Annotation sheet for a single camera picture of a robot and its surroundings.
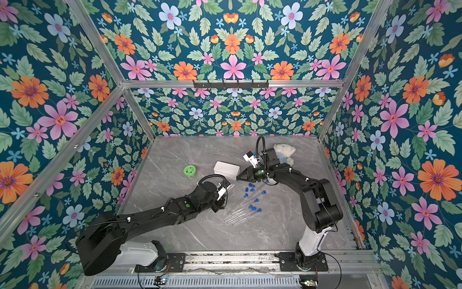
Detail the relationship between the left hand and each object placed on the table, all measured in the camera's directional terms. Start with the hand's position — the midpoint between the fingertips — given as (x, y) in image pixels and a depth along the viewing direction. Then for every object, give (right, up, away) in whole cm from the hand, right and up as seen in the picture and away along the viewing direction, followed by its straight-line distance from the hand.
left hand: (227, 192), depth 84 cm
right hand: (+8, +8, +1) cm, 11 cm away
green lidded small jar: (-22, +9, +14) cm, 28 cm away
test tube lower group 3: (+16, -10, +4) cm, 19 cm away
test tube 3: (+18, -2, +10) cm, 21 cm away
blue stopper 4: (+10, -1, +12) cm, 15 cm away
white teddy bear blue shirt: (+31, +20, +15) cm, 40 cm away
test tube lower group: (+11, -9, +4) cm, 15 cm away
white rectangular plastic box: (0, +9, +15) cm, 18 cm away
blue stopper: (+12, +2, +12) cm, 17 cm away
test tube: (+2, +5, -10) cm, 11 cm away
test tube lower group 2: (+13, -9, +4) cm, 16 cm away
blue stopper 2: (+13, +1, +12) cm, 18 cm away
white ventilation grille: (-10, -32, -14) cm, 37 cm away
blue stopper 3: (+13, -1, +12) cm, 17 cm away
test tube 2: (+2, -11, +3) cm, 11 cm away
